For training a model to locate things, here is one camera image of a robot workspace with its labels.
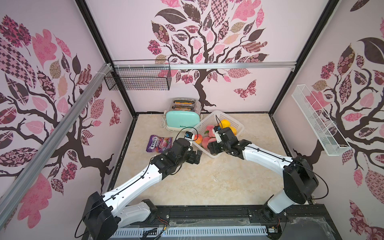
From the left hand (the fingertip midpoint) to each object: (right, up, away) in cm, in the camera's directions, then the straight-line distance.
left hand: (193, 153), depth 78 cm
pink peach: (+8, +5, +18) cm, 20 cm away
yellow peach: (+28, +11, +24) cm, 38 cm away
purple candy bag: (-23, +2, +20) cm, 31 cm away
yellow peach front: (+21, +16, +19) cm, 32 cm away
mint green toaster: (-6, +22, +20) cm, 30 cm away
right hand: (+12, +2, +10) cm, 16 cm away
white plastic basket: (+15, +19, +33) cm, 41 cm away
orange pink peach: (+4, +6, +20) cm, 21 cm away
